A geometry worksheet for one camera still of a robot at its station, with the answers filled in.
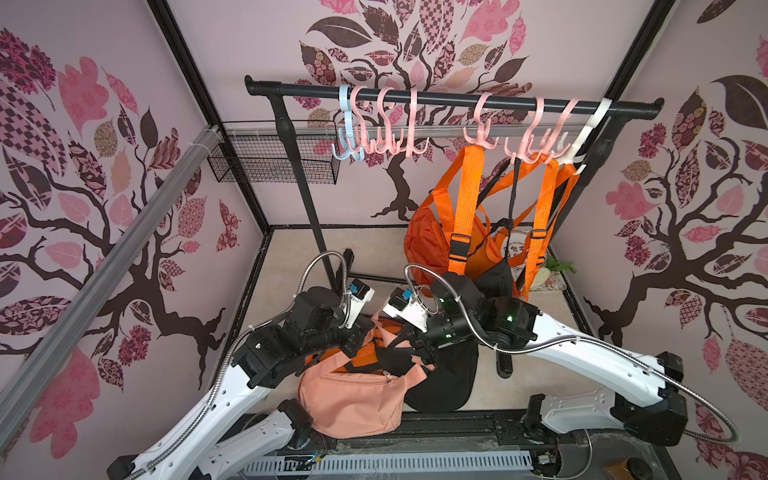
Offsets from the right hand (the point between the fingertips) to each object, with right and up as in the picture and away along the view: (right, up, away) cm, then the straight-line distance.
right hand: (389, 345), depth 60 cm
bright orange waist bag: (+26, +21, +16) cm, 37 cm away
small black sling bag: (+24, +12, +5) cm, 27 cm away
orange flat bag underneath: (-8, -11, +26) cm, 29 cm away
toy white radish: (+53, +11, +41) cm, 68 cm away
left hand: (-5, +1, +6) cm, 8 cm away
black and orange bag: (0, 0, -1) cm, 1 cm away
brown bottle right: (+52, -27, +2) cm, 58 cm away
